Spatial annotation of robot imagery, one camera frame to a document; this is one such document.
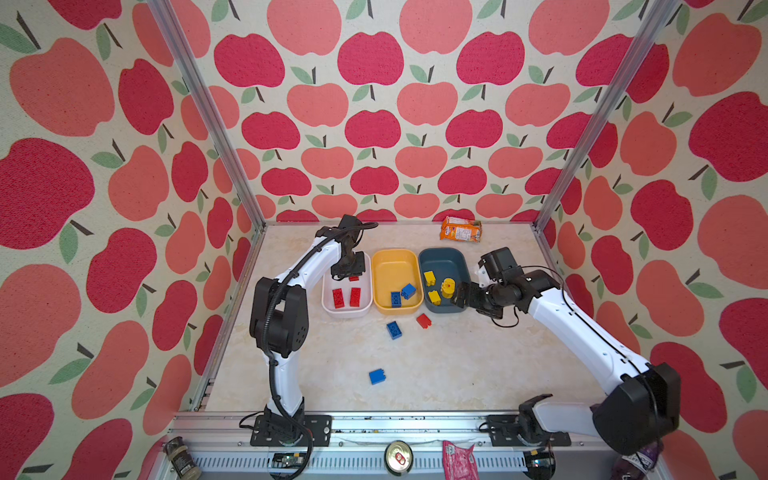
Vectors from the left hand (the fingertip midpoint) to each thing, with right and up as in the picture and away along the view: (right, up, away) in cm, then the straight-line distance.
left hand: (361, 273), depth 94 cm
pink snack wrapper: (+25, -43, -25) cm, 56 cm away
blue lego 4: (+11, -9, +4) cm, 15 cm away
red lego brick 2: (-8, -9, +4) cm, 12 cm away
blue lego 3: (+5, -28, -11) cm, 31 cm away
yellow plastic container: (+10, 0, +13) cm, 17 cm away
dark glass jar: (-40, -41, -27) cm, 63 cm away
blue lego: (+10, -17, -4) cm, 21 cm away
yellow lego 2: (+23, -2, +7) cm, 24 cm away
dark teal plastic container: (+27, 0, +10) cm, 29 cm away
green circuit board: (-16, -44, -23) cm, 52 cm away
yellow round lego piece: (+28, -5, +2) cm, 29 cm away
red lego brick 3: (-3, -1, -1) cm, 3 cm away
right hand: (+31, -7, -13) cm, 34 cm away
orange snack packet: (+38, +16, +22) cm, 46 cm away
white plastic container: (+1, -4, +3) cm, 5 cm away
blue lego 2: (+15, -6, +4) cm, 17 cm away
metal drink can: (+10, -36, -32) cm, 50 cm away
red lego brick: (-2, -8, +4) cm, 9 cm away
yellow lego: (+24, -8, +2) cm, 25 cm away
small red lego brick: (+20, -15, -1) cm, 25 cm away
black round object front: (+46, -46, -22) cm, 68 cm away
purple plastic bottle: (+64, -41, -28) cm, 81 cm away
